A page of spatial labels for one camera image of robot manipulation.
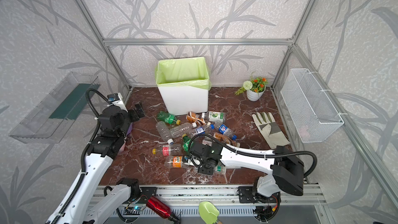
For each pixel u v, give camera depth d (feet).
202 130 2.99
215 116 3.25
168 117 3.17
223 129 3.00
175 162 2.58
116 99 1.96
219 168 2.48
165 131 2.95
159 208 2.19
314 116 2.00
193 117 3.16
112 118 1.66
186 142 2.90
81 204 1.31
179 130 2.99
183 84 2.64
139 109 2.15
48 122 2.08
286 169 1.34
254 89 3.34
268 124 3.24
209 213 2.27
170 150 2.80
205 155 1.93
